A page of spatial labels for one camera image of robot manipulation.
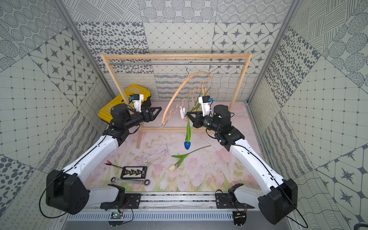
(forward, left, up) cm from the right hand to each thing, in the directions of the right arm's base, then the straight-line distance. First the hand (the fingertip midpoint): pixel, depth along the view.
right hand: (188, 115), depth 71 cm
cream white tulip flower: (-8, +5, -33) cm, 34 cm away
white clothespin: (+2, +3, 0) cm, 3 cm away
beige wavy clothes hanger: (+44, -15, -8) cm, 47 cm away
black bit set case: (-19, +33, -31) cm, 49 cm away
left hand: (+6, +16, +1) cm, 17 cm away
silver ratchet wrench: (-24, +25, -32) cm, 47 cm away
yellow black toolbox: (+13, +55, -13) cm, 58 cm away
